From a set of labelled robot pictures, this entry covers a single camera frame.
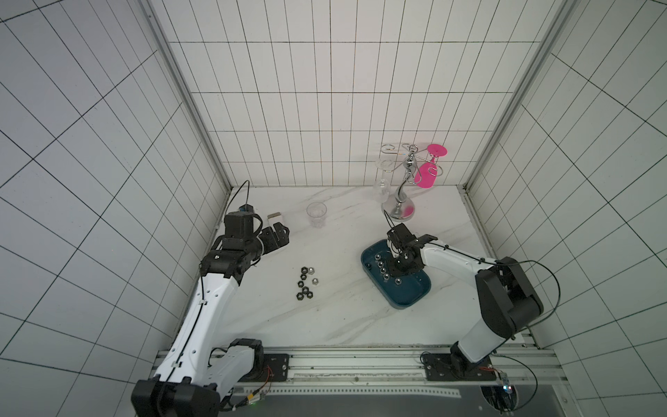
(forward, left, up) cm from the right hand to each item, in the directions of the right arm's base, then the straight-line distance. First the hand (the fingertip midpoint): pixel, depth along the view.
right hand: (386, 270), depth 92 cm
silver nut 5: (-3, 0, 0) cm, 3 cm away
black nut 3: (-11, +30, -1) cm, 32 cm away
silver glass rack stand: (+31, -8, -2) cm, 32 cm away
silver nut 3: (+2, +2, 0) cm, 3 cm away
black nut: (-2, +30, 0) cm, 30 cm away
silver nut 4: (0, +1, 0) cm, 1 cm away
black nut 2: (-7, +30, -1) cm, 31 cm away
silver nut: (-6, +25, 0) cm, 26 cm away
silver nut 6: (-4, -4, -1) cm, 6 cm away
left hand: (-2, +36, +20) cm, 41 cm away
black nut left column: (-4, +30, -1) cm, 30 cm away
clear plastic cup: (+24, +28, +3) cm, 37 cm away
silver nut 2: (+5, +3, 0) cm, 6 cm away
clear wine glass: (+25, +2, +17) cm, 30 cm away
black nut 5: (+1, +6, 0) cm, 7 cm away
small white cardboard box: (+21, +46, +1) cm, 50 cm away
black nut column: (-9, +28, 0) cm, 30 cm away
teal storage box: (-8, -4, -1) cm, 9 cm away
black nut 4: (-10, +27, -1) cm, 29 cm away
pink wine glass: (+28, -14, +22) cm, 38 cm away
